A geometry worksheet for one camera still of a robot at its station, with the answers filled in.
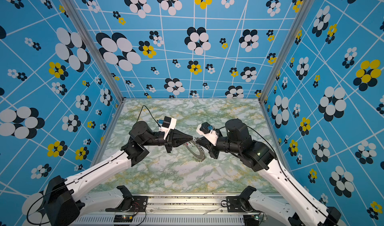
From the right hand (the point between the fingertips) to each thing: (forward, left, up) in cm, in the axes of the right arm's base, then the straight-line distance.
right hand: (199, 139), depth 63 cm
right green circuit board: (-25, -25, -32) cm, 48 cm away
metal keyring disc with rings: (-6, 0, -5) cm, 8 cm away
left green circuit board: (-25, +38, -32) cm, 56 cm away
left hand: (-2, +3, +4) cm, 5 cm away
